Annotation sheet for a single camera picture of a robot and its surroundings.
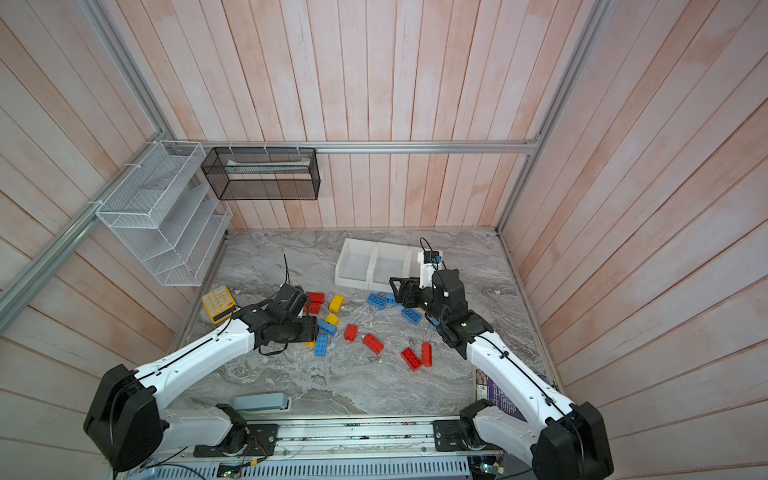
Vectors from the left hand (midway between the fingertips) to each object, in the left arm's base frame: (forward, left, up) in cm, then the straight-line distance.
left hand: (309, 336), depth 83 cm
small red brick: (+5, -11, -8) cm, 14 cm away
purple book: (-16, -52, -6) cm, 55 cm away
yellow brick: (+1, +1, -8) cm, 8 cm away
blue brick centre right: (+10, -31, -6) cm, 33 cm away
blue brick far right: (-5, -33, +19) cm, 38 cm away
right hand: (+10, -25, +14) cm, 31 cm away
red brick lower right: (-4, -29, -7) cm, 30 cm away
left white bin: (+28, -11, -4) cm, 31 cm away
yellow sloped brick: (+8, -5, -6) cm, 12 cm away
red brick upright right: (-3, -34, -6) cm, 35 cm away
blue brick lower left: (0, -3, -7) cm, 7 cm away
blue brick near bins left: (+16, -19, -7) cm, 26 cm away
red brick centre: (+1, -19, -7) cm, 20 cm away
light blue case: (-16, +11, -4) cm, 20 cm away
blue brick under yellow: (+5, -4, -5) cm, 8 cm away
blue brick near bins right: (+16, -24, -6) cm, 29 cm away
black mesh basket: (+54, +21, +17) cm, 60 cm away
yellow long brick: (+15, -6, -7) cm, 17 cm away
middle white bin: (+33, -24, -7) cm, 41 cm away
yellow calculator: (+15, +34, -7) cm, 38 cm away
